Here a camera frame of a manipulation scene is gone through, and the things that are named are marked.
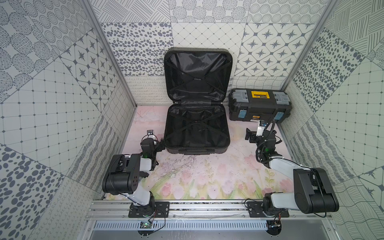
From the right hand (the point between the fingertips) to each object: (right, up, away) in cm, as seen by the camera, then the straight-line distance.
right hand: (255, 130), depth 91 cm
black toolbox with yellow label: (+4, +17, +8) cm, 19 cm away
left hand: (-61, -6, +4) cm, 62 cm away
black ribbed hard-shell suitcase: (-36, +32, +4) cm, 49 cm away
